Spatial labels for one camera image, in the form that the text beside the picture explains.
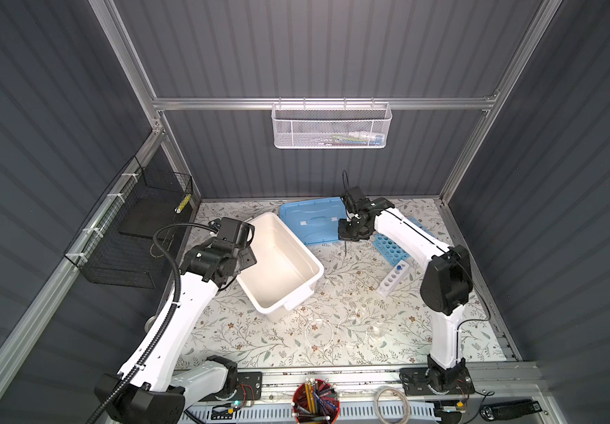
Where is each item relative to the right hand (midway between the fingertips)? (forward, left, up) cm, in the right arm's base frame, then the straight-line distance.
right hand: (345, 237), depth 92 cm
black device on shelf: (-49, -37, -8) cm, 62 cm away
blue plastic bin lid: (+18, +11, -11) cm, 23 cm away
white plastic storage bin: (-6, +22, -13) cm, 26 cm away
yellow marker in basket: (+2, +52, +17) cm, 54 cm away
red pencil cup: (-48, +11, -2) cm, 49 cm away
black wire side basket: (-16, +64, +18) cm, 68 cm away
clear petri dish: (-28, +10, -13) cm, 33 cm away
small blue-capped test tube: (-10, -18, -5) cm, 21 cm away
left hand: (-15, +32, +12) cm, 37 cm away
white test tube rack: (-10, -18, -8) cm, 22 cm away
